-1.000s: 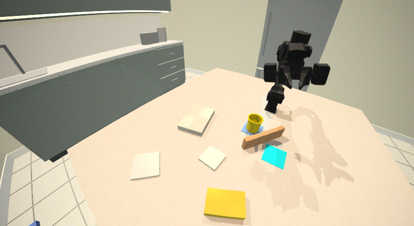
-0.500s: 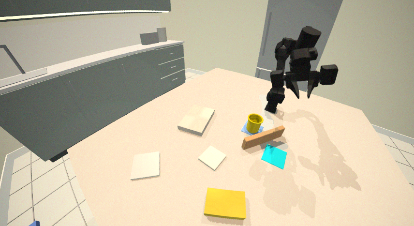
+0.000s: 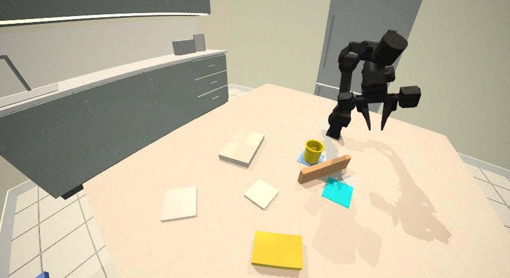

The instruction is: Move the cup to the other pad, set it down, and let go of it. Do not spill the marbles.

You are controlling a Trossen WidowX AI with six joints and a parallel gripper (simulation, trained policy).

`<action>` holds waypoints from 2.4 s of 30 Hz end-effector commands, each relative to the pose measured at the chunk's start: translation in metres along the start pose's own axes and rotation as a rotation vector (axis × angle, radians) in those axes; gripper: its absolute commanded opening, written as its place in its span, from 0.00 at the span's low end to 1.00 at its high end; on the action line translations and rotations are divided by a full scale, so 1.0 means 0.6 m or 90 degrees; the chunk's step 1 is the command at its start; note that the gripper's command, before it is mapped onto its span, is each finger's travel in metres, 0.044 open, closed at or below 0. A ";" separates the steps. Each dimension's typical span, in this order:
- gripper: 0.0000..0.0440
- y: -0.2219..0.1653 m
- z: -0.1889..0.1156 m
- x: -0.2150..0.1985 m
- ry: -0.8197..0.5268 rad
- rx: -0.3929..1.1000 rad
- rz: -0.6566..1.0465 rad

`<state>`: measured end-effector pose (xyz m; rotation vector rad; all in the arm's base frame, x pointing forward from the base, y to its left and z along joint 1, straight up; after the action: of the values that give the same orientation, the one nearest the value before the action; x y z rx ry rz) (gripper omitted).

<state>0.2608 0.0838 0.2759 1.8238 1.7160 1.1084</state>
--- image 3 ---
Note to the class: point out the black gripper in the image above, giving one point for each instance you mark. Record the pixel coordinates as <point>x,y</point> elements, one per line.
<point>408,97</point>

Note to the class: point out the cream flat square tile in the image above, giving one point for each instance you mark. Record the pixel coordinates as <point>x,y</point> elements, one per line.
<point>179,203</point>
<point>261,194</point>

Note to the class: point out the cream flat rectangular block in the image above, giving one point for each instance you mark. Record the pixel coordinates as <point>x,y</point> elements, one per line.
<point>242,147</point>

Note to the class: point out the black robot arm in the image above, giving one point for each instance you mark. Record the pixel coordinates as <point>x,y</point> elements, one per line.
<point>377,55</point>

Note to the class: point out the yellow translucent cup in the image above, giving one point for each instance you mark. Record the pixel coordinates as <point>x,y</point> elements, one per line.
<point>313,151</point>

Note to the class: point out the tan rectangular bar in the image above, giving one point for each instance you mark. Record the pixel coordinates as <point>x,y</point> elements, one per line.
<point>323,169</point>

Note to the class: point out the yellow flat block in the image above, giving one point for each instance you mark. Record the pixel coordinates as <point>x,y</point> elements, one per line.
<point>277,251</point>

